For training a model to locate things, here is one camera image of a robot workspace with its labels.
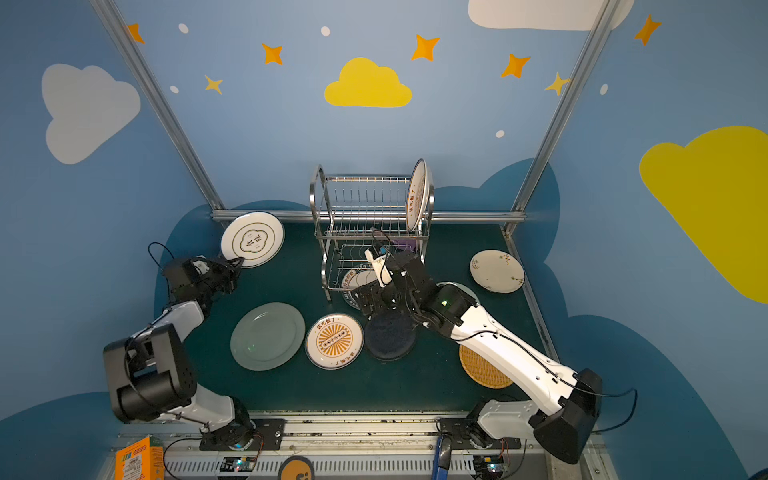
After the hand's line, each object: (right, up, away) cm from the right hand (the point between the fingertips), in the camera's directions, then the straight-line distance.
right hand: (368, 283), depth 71 cm
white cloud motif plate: (-37, +13, +22) cm, 45 cm away
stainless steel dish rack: (-8, +22, +40) cm, 47 cm away
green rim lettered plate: (-8, -2, +33) cm, 34 cm away
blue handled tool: (+17, -40, -4) cm, 43 cm away
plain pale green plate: (-33, -19, +21) cm, 43 cm away
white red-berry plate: (+45, +1, +37) cm, 58 cm away
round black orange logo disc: (-17, -44, -1) cm, 47 cm away
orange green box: (-51, -40, -4) cm, 65 cm away
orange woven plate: (+32, -26, +13) cm, 43 cm away
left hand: (-37, +7, +17) cm, 41 cm away
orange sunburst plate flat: (-12, -20, +19) cm, 30 cm away
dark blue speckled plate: (+5, -18, +22) cm, 29 cm away
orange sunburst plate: (+15, +24, +18) cm, 33 cm away
